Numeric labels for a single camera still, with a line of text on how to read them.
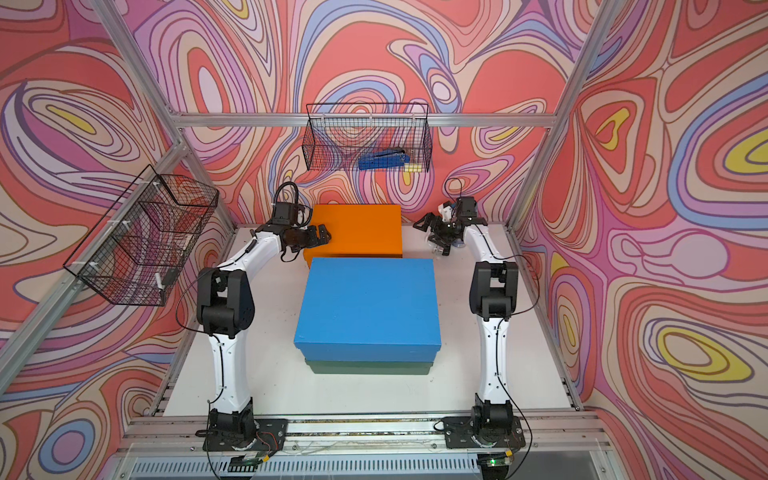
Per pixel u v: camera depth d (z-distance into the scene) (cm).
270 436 72
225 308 58
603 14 69
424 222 96
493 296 65
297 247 89
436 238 97
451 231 92
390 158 90
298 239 92
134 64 75
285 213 82
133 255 73
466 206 87
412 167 84
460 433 73
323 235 94
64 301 59
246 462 70
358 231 104
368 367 82
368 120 88
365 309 71
